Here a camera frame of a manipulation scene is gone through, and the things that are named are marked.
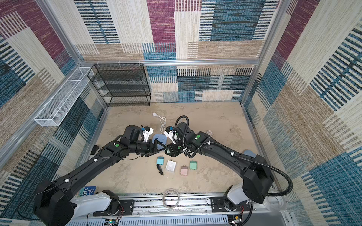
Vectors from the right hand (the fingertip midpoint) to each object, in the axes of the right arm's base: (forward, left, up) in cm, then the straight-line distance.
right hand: (171, 152), depth 77 cm
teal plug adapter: (0, +8, -13) cm, 15 cm away
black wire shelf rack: (+56, +41, +3) cm, 69 cm away
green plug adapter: (-2, -12, -13) cm, 18 cm away
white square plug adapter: (-3, +2, -12) cm, 13 cm away
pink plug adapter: (-5, -6, -13) cm, 16 cm away
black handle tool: (+8, +49, -9) cm, 51 cm away
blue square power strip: (+16, +8, -12) cm, 21 cm away
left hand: (0, +4, +3) cm, 5 cm away
